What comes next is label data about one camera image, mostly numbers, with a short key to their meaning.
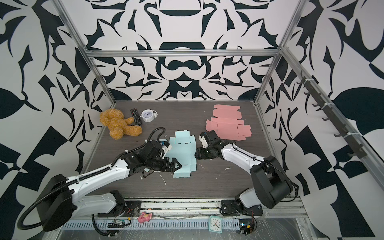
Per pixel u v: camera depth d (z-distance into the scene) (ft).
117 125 3.11
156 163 2.21
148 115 3.54
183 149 3.08
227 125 3.44
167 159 2.30
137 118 3.54
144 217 2.29
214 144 2.24
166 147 2.45
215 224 2.26
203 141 2.68
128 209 2.41
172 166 2.30
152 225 2.55
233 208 2.44
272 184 1.42
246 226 2.33
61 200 1.29
